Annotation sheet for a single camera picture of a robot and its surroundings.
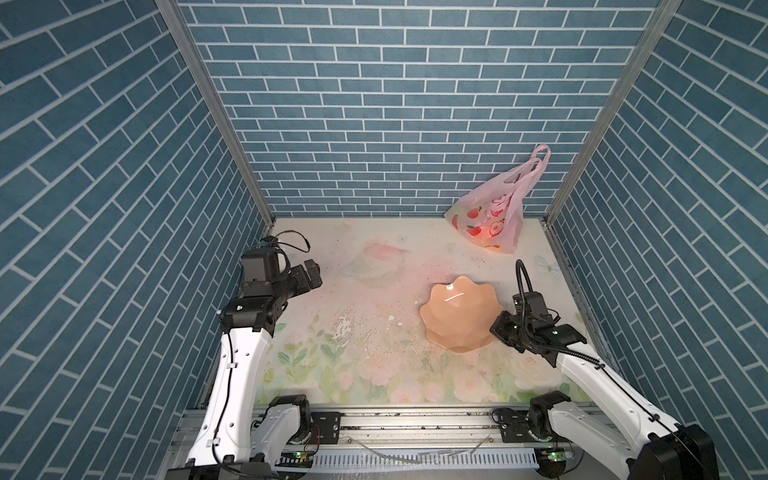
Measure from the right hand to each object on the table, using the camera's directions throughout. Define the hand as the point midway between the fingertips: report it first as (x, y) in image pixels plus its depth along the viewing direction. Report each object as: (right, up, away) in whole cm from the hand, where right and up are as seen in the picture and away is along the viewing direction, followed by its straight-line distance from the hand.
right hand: (487, 322), depth 84 cm
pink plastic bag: (+8, +33, +20) cm, 40 cm away
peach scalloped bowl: (-5, -1, +13) cm, 14 cm away
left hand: (-49, +16, -9) cm, 52 cm away
